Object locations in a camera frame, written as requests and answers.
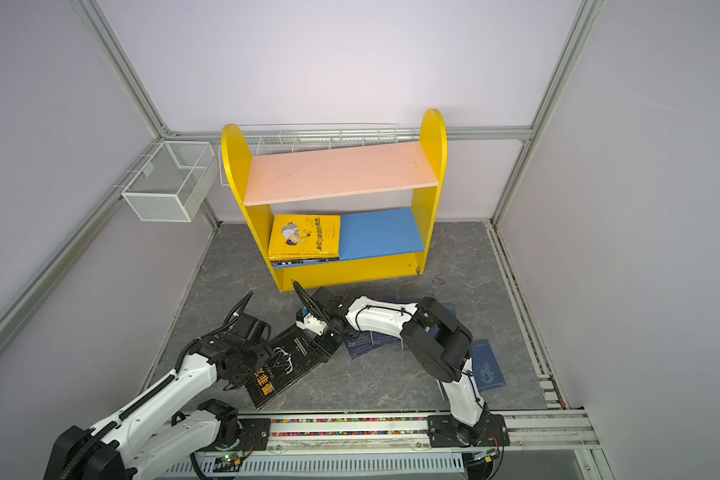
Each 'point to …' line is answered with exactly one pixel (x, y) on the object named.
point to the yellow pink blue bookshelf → (373, 245)
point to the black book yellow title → (292, 355)
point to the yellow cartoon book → (305, 236)
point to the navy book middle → (356, 333)
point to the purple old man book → (279, 263)
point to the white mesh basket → (171, 185)
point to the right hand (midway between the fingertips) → (322, 351)
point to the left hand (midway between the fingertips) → (263, 364)
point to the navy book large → (391, 340)
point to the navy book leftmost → (359, 344)
